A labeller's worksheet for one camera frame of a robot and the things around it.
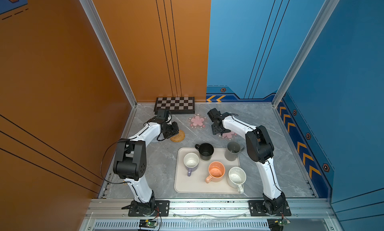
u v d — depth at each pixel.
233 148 0.86
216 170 0.85
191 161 0.88
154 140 0.62
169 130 0.82
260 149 0.58
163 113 0.77
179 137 0.99
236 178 0.82
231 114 0.75
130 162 0.48
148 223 0.71
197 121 1.09
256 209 0.72
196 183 0.81
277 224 0.70
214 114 0.83
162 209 0.74
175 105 1.16
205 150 0.88
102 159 0.50
